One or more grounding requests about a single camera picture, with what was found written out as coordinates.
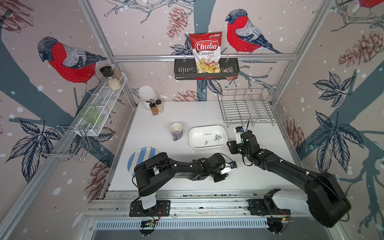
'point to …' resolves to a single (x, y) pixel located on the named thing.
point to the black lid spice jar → (112, 81)
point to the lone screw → (209, 133)
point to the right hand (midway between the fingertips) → (228, 141)
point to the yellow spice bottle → (159, 106)
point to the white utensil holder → (148, 95)
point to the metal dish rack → (247, 105)
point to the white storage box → (208, 136)
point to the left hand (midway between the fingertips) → (229, 169)
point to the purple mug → (176, 130)
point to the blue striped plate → (138, 155)
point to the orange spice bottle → (154, 110)
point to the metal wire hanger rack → (67, 142)
